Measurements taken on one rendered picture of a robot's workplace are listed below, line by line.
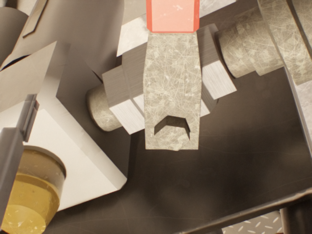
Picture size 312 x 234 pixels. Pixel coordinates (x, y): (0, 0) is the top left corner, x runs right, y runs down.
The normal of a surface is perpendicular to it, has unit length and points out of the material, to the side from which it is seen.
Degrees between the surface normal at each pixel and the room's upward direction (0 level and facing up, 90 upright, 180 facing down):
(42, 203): 73
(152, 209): 90
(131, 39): 0
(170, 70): 0
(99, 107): 34
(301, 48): 9
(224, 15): 90
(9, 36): 90
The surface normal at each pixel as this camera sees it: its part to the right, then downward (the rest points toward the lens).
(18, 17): 0.54, -0.69
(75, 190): -0.03, 0.65
